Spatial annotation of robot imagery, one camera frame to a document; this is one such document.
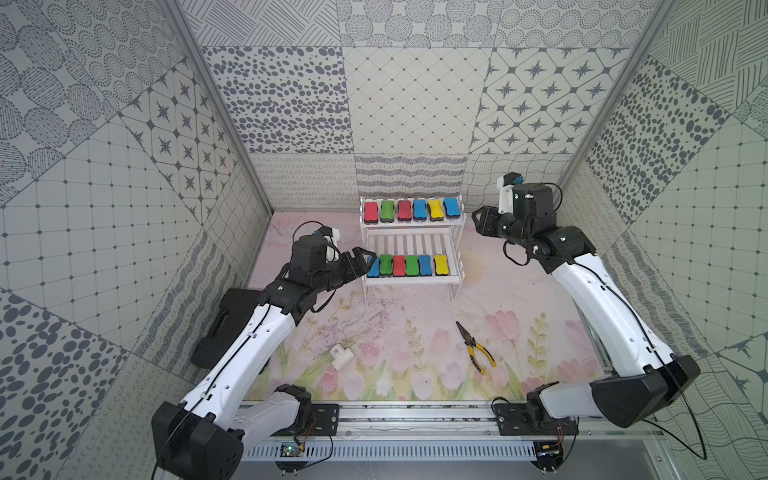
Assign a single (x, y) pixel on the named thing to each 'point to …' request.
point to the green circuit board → (291, 449)
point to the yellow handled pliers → (472, 345)
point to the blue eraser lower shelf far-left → (374, 271)
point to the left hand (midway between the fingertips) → (365, 254)
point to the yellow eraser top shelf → (435, 210)
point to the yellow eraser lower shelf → (441, 264)
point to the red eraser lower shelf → (399, 265)
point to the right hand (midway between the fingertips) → (479, 218)
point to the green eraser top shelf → (387, 208)
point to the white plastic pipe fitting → (341, 356)
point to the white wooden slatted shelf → (416, 240)
